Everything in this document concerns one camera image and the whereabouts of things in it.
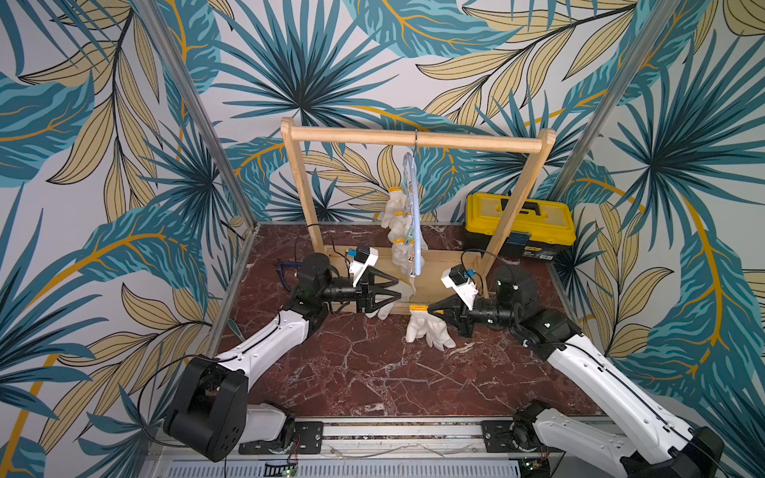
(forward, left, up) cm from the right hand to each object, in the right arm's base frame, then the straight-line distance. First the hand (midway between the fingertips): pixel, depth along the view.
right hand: (431, 307), depth 69 cm
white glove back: (-1, +11, +1) cm, 11 cm away
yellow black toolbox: (+36, -44, -11) cm, 57 cm away
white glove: (+29, +6, -2) cm, 29 cm away
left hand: (+3, +8, +2) cm, 9 cm away
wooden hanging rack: (+14, +3, -9) cm, 17 cm away
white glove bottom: (-1, +1, -7) cm, 7 cm away
